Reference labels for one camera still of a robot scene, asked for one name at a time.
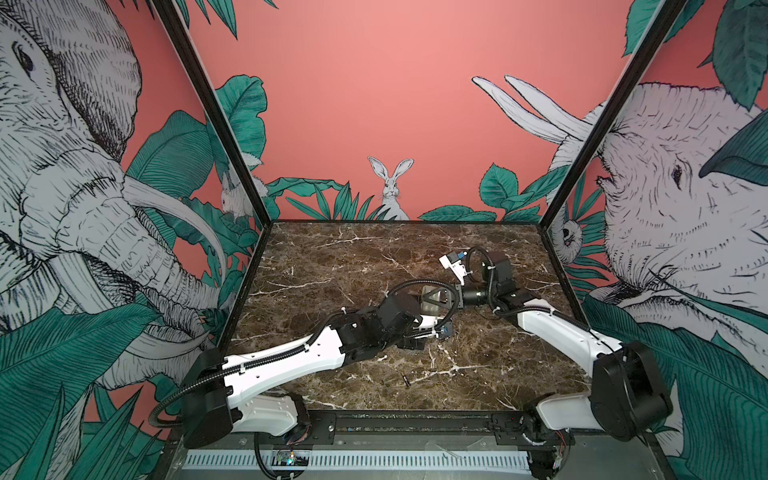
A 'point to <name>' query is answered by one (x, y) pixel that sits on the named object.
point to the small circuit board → (290, 457)
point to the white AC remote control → (431, 302)
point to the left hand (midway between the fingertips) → (421, 304)
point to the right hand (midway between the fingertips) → (425, 299)
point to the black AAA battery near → (406, 380)
